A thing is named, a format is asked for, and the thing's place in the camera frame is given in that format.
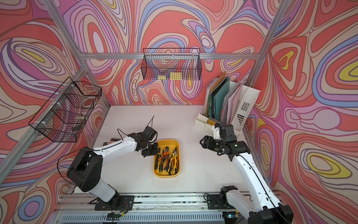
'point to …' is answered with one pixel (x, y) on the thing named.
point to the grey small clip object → (105, 143)
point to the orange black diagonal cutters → (166, 155)
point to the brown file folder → (218, 81)
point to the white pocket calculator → (115, 139)
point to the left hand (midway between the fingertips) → (159, 153)
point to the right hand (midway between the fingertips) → (205, 146)
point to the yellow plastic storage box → (171, 144)
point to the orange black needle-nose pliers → (160, 162)
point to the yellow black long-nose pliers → (157, 161)
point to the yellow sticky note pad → (175, 75)
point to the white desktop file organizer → (248, 98)
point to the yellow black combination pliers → (174, 154)
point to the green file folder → (215, 103)
